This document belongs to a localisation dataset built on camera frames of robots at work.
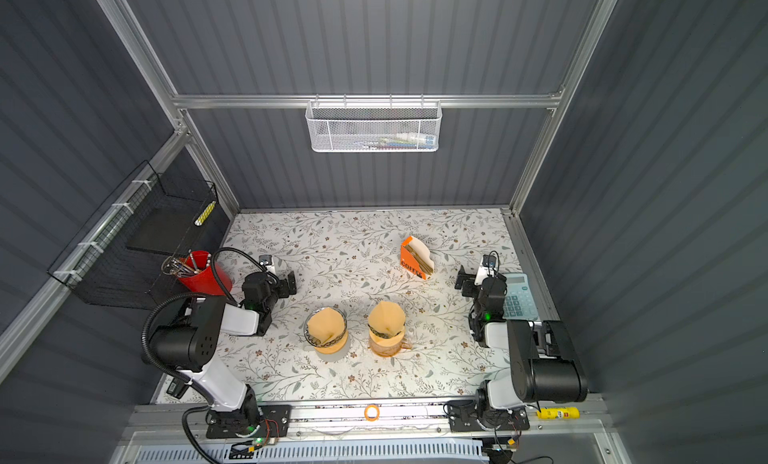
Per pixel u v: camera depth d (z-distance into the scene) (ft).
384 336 2.57
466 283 2.76
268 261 2.78
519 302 3.00
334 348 2.47
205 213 2.70
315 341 2.37
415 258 3.13
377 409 2.47
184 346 1.56
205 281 2.92
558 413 2.39
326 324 2.54
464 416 2.39
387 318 2.60
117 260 2.29
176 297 1.68
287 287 2.99
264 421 2.38
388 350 2.77
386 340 2.55
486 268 2.55
